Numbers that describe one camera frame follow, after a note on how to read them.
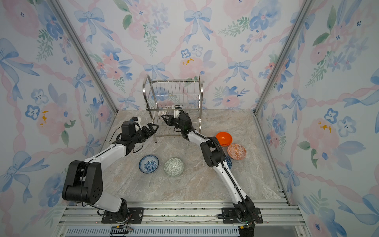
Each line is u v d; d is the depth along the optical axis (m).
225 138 0.99
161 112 1.02
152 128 0.82
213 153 0.71
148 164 0.90
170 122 0.95
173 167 0.90
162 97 1.13
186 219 0.74
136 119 0.84
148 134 0.80
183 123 0.88
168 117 0.97
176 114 0.97
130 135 0.70
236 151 0.96
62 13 0.71
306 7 0.69
